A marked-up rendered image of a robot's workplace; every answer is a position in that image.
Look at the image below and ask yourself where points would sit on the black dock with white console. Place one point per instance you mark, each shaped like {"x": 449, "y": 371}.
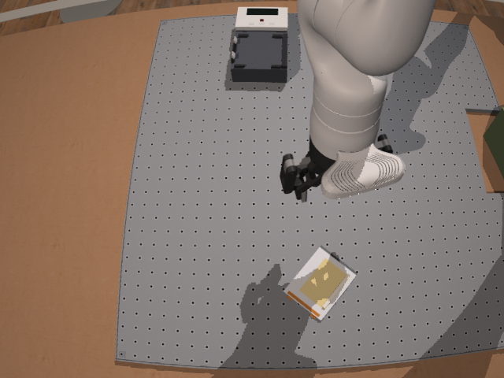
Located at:
{"x": 259, "y": 52}

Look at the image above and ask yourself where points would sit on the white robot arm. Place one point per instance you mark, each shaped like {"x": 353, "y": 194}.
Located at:
{"x": 367, "y": 40}

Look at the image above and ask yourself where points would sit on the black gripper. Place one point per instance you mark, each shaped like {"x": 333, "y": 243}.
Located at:
{"x": 314, "y": 162}

